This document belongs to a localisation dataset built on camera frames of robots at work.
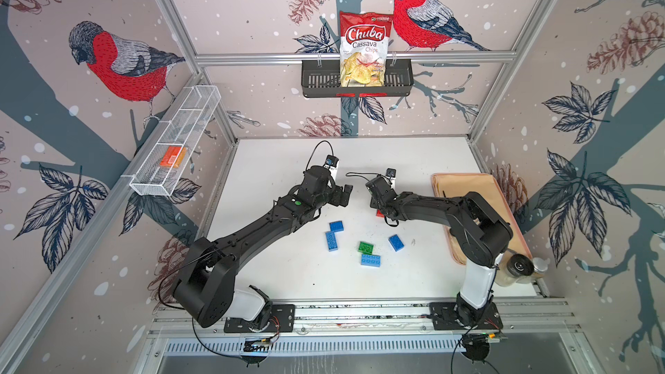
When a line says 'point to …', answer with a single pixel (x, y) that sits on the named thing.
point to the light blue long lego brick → (371, 260)
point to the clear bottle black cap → (512, 267)
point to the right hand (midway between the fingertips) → (378, 196)
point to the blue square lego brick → (396, 242)
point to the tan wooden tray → (487, 188)
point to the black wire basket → (323, 80)
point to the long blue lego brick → (332, 241)
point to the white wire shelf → (177, 135)
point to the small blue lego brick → (336, 226)
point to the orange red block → (173, 156)
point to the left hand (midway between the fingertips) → (344, 178)
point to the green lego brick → (365, 248)
